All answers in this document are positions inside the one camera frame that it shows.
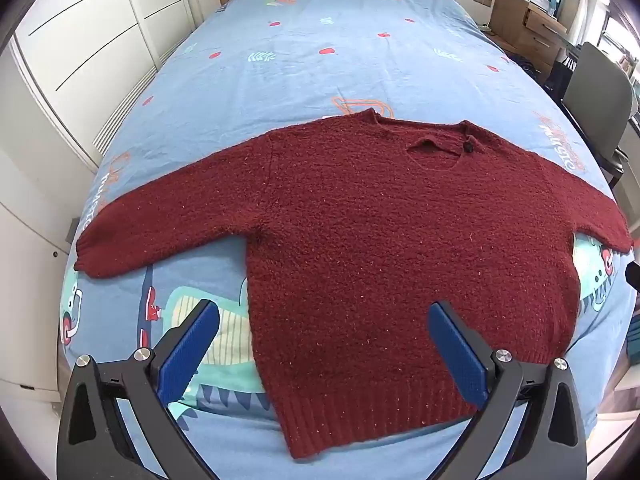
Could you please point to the white wardrobe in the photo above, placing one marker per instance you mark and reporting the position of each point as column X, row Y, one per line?
column 75, row 35

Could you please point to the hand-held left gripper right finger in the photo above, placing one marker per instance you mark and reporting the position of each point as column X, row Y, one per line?
column 457, row 355

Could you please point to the bed with blue printed sheet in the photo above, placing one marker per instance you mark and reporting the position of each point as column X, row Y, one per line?
column 300, row 75

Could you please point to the dark red knit sweater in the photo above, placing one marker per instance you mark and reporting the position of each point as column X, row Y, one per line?
column 375, row 235

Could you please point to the wooden cabinet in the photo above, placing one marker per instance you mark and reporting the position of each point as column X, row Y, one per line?
column 520, row 35

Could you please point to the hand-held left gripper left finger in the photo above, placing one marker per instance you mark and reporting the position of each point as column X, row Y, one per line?
column 190, row 350

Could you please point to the wall socket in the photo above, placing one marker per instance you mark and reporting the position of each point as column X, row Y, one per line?
column 482, row 0

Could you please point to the grey chair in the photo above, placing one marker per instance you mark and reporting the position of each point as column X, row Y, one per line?
column 595, row 90

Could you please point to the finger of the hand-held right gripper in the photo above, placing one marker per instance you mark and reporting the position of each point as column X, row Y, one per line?
column 634, row 275

